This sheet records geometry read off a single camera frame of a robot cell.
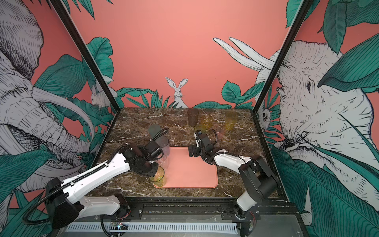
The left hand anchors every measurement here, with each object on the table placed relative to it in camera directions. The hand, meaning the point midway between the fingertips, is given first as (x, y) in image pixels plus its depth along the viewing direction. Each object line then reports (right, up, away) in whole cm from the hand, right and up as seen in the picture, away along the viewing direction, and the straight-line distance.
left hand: (153, 171), depth 75 cm
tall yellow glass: (+51, +29, +41) cm, 71 cm away
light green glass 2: (+26, +22, +27) cm, 43 cm away
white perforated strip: (+2, -26, -5) cm, 27 cm away
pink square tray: (+17, -4, +11) cm, 21 cm away
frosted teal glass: (-8, +20, +31) cm, 38 cm away
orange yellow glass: (+31, +27, +36) cm, 55 cm away
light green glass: (0, -8, +9) cm, 12 cm away
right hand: (+20, +11, +15) cm, 28 cm away
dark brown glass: (+20, +32, +47) cm, 61 cm away
